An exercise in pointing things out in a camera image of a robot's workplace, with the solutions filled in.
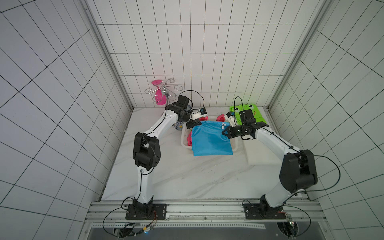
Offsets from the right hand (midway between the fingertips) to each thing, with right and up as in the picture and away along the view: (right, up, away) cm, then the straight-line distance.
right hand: (219, 132), depth 88 cm
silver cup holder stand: (-33, +26, +4) cm, 42 cm away
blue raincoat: (-6, -4, -1) cm, 8 cm away
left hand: (-14, +5, +2) cm, 15 cm away
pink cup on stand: (-35, +20, 0) cm, 41 cm away
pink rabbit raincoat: (+3, +8, +9) cm, 13 cm away
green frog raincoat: (+20, +16, +29) cm, 39 cm away
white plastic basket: (-21, 0, +4) cm, 21 cm away
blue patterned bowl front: (-27, +3, +19) cm, 33 cm away
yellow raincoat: (+8, -6, -1) cm, 10 cm away
